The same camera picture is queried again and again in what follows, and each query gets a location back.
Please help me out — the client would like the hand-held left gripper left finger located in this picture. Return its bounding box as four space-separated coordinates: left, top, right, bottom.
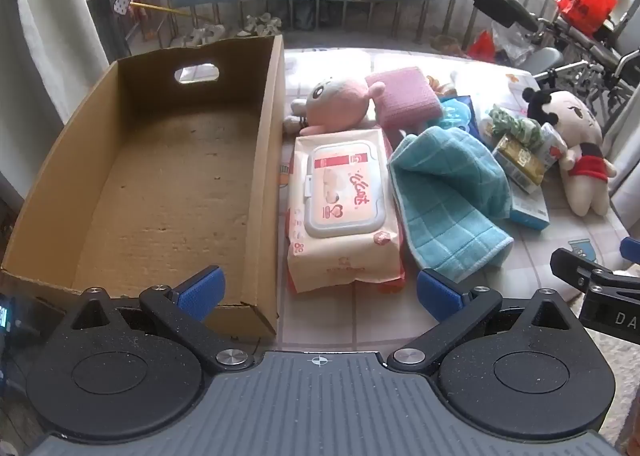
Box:
65 265 255 376

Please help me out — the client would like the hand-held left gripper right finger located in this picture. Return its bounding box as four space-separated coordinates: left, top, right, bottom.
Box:
387 268 584 377

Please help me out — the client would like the brown cardboard box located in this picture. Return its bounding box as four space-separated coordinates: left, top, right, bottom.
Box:
0 34 287 337

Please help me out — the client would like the light blue small carton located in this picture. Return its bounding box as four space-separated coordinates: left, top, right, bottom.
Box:
507 181 551 231

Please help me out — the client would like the black-haired doll in red dress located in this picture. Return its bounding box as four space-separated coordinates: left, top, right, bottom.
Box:
521 86 619 217

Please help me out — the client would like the wet wipes pack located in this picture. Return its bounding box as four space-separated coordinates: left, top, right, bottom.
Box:
286 128 407 295

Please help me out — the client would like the teal checked towel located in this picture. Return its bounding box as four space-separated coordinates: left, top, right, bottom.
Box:
387 126 515 283

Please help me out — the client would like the gold snack packet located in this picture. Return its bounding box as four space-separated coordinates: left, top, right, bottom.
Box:
492 133 549 194

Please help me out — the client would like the white pocket tissue pack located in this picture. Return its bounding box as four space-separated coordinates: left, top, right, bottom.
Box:
537 123 569 170

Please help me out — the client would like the green fabric scrunchie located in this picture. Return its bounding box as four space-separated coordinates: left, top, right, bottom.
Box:
487 105 544 147

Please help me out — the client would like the blue patterned packet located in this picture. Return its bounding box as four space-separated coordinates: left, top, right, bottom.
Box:
440 95 484 137

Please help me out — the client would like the white printed cloth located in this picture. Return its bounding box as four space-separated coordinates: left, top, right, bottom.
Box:
451 68 544 123

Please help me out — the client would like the black device with display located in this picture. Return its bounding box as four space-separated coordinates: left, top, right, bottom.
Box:
0 292 41 387

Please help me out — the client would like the pink folded towel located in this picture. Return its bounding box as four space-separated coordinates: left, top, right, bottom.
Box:
365 66 444 130

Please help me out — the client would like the small orange fabric item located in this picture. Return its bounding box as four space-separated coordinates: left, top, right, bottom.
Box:
428 76 458 98

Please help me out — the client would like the pink round plush toy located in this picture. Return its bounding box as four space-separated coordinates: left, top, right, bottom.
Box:
282 77 388 137

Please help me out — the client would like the clear plastic bag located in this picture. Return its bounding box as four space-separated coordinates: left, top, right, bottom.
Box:
492 20 539 65

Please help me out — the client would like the small red plastic bag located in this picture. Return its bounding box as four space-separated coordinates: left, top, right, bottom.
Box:
467 30 497 62

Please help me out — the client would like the large red plastic bag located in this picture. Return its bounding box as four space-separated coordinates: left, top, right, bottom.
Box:
557 0 619 35

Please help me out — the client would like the white sandal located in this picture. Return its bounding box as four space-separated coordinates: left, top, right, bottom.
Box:
237 14 284 38
172 24 227 48

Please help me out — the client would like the black wheelchair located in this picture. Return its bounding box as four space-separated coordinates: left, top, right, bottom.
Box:
469 0 640 138

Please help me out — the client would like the yellow stick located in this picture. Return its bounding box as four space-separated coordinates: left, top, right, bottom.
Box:
131 1 214 20

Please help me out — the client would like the white curtain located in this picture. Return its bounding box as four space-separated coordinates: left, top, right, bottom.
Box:
9 0 109 199

